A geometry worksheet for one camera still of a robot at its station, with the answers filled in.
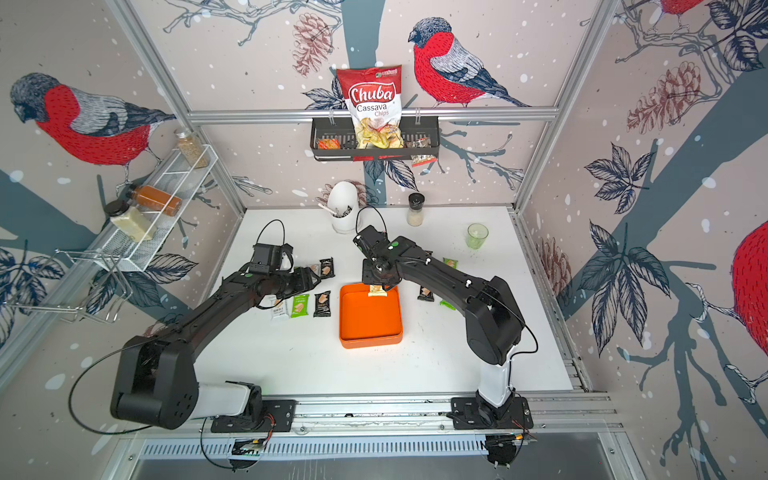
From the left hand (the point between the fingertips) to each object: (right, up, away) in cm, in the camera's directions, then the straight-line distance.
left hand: (317, 275), depth 88 cm
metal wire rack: (-46, +1, -21) cm, 50 cm away
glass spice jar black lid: (+31, +19, +25) cm, 45 cm away
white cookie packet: (-4, 0, +13) cm, 14 cm away
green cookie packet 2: (+40, -10, +5) cm, 41 cm away
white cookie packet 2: (-13, -12, +4) cm, 18 cm away
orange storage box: (+16, -14, 0) cm, 21 cm away
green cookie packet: (-7, -11, +5) cm, 14 cm away
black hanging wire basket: (+3, +43, +6) cm, 43 cm away
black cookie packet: (0, 0, +13) cm, 13 cm away
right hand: (+16, 0, -1) cm, 16 cm away
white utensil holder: (+4, +27, +20) cm, 34 cm away
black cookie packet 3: (+33, -7, +7) cm, 35 cm away
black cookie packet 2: (0, -10, +5) cm, 11 cm away
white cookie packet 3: (+18, -4, -4) cm, 19 cm away
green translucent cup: (+54, +12, +22) cm, 59 cm away
